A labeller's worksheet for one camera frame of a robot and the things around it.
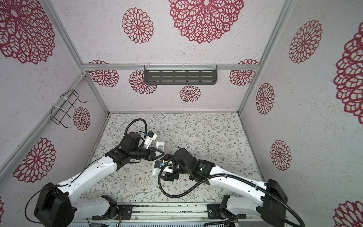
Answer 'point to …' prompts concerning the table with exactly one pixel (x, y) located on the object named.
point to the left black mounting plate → (126, 211)
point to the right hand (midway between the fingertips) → (160, 163)
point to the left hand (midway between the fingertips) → (162, 156)
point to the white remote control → (159, 145)
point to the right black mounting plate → (215, 212)
